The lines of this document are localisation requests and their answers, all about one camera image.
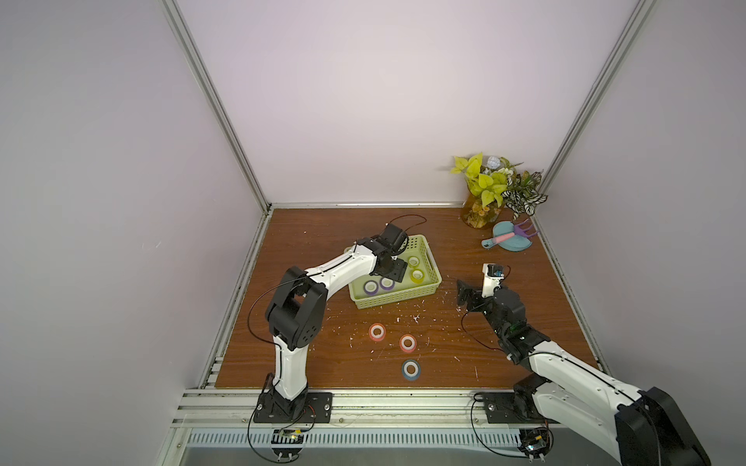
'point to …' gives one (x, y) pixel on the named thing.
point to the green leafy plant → (495, 178)
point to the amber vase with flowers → (475, 216)
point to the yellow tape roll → (417, 276)
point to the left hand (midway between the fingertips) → (396, 269)
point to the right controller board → (535, 442)
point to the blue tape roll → (411, 370)
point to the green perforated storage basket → (419, 246)
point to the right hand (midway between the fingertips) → (474, 276)
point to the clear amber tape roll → (414, 261)
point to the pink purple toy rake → (519, 229)
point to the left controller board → (287, 443)
